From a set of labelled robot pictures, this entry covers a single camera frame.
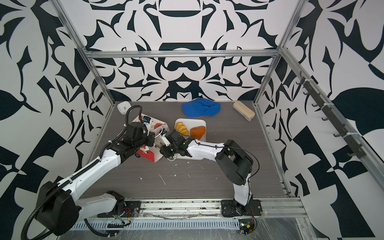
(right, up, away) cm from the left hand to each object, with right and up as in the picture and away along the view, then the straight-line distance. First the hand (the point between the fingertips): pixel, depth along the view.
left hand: (153, 130), depth 82 cm
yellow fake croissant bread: (+14, 0, +17) cm, 22 cm away
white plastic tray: (+19, +2, +22) cm, 30 cm away
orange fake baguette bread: (+25, -3, +17) cm, 30 cm away
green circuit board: (+47, -44, -12) cm, 65 cm away
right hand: (+4, -11, +4) cm, 13 cm away
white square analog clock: (-30, +15, +30) cm, 45 cm away
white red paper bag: (+2, +2, +1) cm, 3 cm away
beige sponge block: (+62, +10, +28) cm, 68 cm away
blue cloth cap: (+28, +15, +32) cm, 45 cm away
